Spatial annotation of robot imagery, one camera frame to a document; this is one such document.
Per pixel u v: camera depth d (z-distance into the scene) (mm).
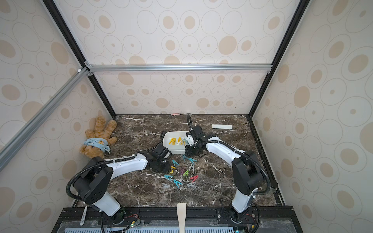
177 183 850
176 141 1029
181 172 877
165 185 833
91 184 447
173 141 1022
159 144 743
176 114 1207
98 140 933
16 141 535
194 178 855
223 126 1131
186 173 879
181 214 747
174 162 921
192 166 904
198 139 676
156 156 703
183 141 1000
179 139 1029
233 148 525
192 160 936
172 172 887
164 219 730
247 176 465
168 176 871
